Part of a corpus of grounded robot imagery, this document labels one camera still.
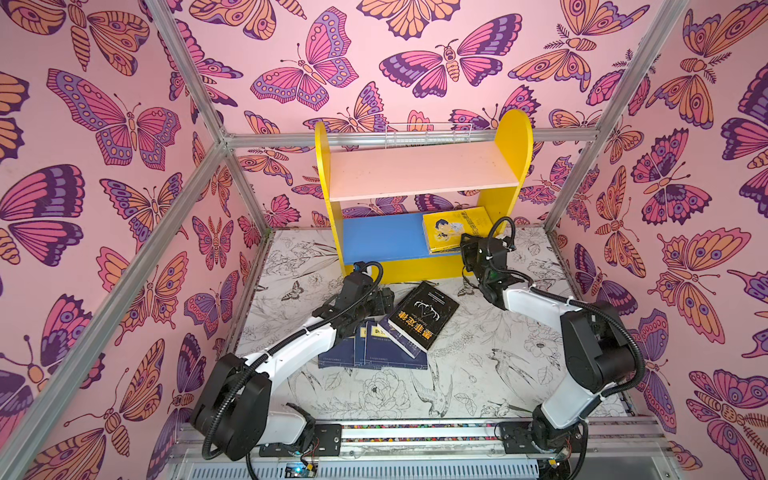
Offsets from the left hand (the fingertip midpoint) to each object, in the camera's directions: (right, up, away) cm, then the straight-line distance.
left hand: (386, 292), depth 86 cm
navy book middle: (-7, -15, 0) cm, 17 cm away
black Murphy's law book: (+11, -7, +7) cm, 15 cm away
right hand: (+23, +18, +4) cm, 29 cm away
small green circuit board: (-21, -42, -13) cm, 48 cm away
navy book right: (-1, -17, 0) cm, 17 cm away
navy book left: (-13, -17, -1) cm, 22 cm away
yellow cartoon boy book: (+18, +19, +9) cm, 28 cm away
